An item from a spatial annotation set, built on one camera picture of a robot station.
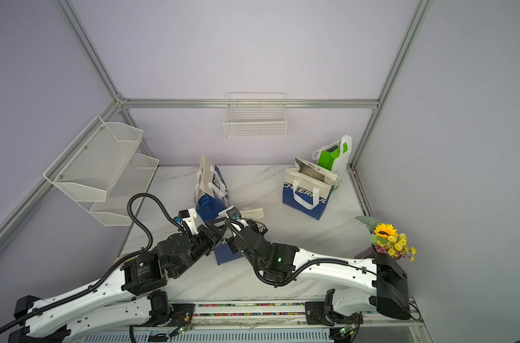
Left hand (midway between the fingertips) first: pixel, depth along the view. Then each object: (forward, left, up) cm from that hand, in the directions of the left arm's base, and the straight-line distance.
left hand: (228, 224), depth 65 cm
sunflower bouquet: (-4, -49, -4) cm, 50 cm away
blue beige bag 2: (-9, 0, -2) cm, 9 cm away
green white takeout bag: (+32, -40, -1) cm, 51 cm away
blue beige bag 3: (+22, -28, -9) cm, 37 cm away
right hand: (+4, -1, -5) cm, 6 cm away
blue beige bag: (+18, +10, -9) cm, 22 cm away
